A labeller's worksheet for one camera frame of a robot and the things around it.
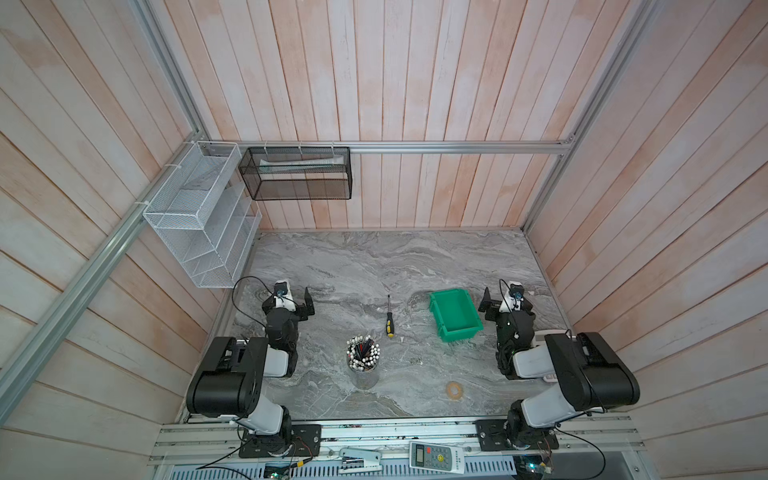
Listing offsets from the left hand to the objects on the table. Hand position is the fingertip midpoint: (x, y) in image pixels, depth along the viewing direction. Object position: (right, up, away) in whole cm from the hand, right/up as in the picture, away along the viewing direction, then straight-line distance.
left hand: (295, 293), depth 91 cm
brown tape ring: (+47, -26, -10) cm, 55 cm away
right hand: (+65, +1, -1) cm, 65 cm away
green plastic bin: (+52, -8, +8) cm, 53 cm away
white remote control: (+41, -37, -21) cm, 59 cm away
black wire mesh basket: (-3, +42, +16) cm, 46 cm away
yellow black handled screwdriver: (+30, -9, +3) cm, 31 cm away
